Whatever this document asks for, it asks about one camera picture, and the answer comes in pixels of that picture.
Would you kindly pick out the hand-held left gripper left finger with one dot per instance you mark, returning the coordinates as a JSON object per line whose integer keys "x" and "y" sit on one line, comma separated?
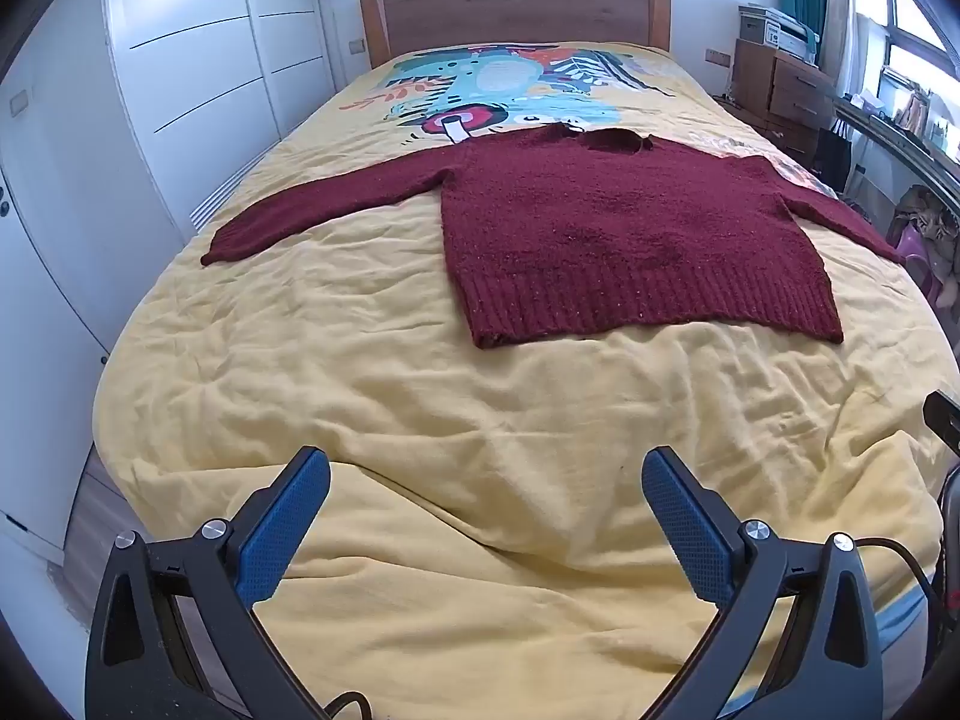
{"x": 289, "y": 517}

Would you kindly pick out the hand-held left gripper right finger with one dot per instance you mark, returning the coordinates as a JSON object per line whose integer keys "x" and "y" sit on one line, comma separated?
{"x": 686, "y": 525}

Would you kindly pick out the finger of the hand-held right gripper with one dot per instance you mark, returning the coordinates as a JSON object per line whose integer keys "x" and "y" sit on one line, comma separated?
{"x": 946, "y": 420}

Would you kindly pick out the dark red knitted sweater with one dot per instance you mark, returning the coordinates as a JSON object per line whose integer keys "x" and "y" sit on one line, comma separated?
{"x": 600, "y": 240}

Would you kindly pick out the pile of clothes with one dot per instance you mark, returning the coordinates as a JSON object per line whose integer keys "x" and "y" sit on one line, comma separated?
{"x": 930, "y": 214}

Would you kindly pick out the pink chair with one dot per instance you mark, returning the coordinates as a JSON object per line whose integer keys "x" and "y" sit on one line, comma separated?
{"x": 922, "y": 255}

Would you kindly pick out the yellow printed bed blanket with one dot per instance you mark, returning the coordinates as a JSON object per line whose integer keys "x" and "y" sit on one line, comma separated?
{"x": 450, "y": 427}

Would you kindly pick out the black bag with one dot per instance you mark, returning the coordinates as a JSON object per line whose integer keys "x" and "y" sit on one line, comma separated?
{"x": 832, "y": 157}

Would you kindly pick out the long desk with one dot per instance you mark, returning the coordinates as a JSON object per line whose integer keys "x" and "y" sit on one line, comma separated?
{"x": 885, "y": 136}

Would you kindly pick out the wooden dresser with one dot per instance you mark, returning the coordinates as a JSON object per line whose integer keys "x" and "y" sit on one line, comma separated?
{"x": 787, "y": 97}

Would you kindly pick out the window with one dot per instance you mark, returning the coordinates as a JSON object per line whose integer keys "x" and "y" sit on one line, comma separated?
{"x": 911, "y": 15}

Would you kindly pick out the white printer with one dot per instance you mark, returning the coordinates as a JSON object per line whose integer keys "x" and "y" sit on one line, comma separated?
{"x": 776, "y": 30}

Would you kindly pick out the white wardrobe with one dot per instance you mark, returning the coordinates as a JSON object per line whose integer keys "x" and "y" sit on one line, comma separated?
{"x": 195, "y": 52}

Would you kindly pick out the wooden bed headboard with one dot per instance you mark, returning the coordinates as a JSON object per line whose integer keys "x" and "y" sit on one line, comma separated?
{"x": 517, "y": 15}

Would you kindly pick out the white light switch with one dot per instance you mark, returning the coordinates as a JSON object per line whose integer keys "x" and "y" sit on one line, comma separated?
{"x": 21, "y": 103}

